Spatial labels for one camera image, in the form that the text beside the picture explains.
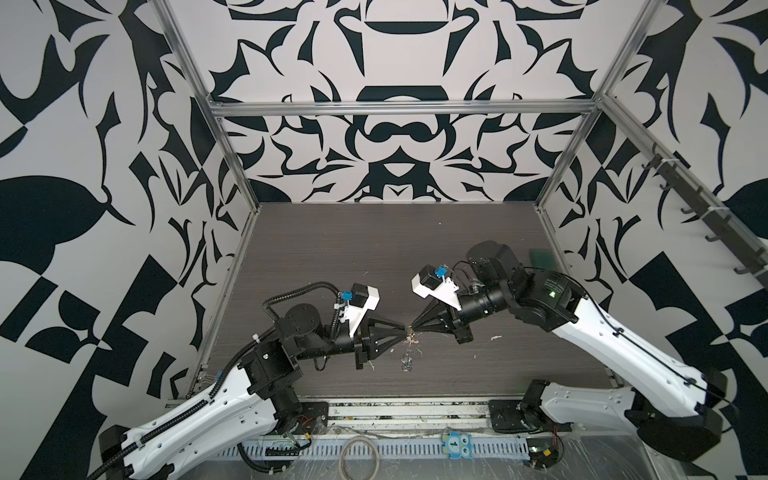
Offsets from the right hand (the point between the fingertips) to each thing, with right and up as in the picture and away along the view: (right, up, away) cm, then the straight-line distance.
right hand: (416, 325), depth 57 cm
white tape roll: (-16, -35, +14) cm, 41 cm away
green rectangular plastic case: (+50, +8, +50) cm, 71 cm away
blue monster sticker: (+11, -31, +13) cm, 36 cm away
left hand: (-2, 0, -1) cm, 2 cm away
